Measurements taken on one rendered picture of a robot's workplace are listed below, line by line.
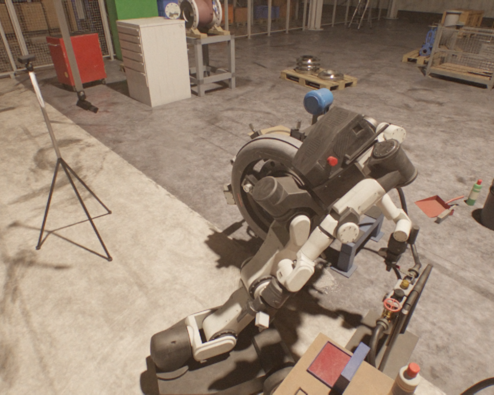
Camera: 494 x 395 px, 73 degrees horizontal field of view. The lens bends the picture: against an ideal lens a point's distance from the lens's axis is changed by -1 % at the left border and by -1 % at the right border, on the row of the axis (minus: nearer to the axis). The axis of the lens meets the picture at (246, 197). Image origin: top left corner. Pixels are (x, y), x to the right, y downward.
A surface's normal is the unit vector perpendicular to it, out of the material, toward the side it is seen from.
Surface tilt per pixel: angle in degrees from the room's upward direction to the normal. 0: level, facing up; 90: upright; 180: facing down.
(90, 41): 90
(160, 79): 90
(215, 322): 31
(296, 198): 90
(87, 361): 0
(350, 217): 80
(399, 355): 0
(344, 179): 87
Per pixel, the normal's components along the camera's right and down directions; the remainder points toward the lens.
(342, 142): 0.20, 0.38
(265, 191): -0.59, -0.52
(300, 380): 0.00, -0.83
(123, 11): 0.68, 0.41
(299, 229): 0.35, 0.52
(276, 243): -0.79, -0.29
